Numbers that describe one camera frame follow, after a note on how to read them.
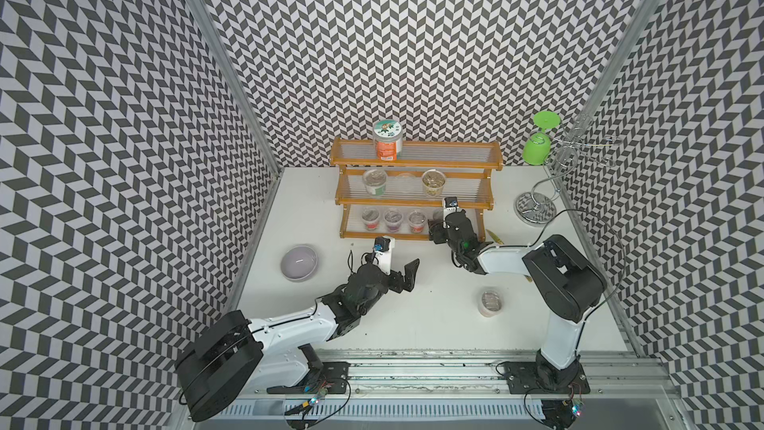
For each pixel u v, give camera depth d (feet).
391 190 3.04
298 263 2.90
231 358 1.35
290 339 1.66
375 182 2.90
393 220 3.08
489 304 2.64
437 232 2.79
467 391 2.37
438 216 2.98
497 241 3.35
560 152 3.75
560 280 1.63
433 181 2.92
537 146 3.05
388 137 2.52
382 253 2.28
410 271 2.37
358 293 1.96
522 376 2.43
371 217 3.08
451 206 2.75
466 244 2.47
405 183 3.00
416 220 3.08
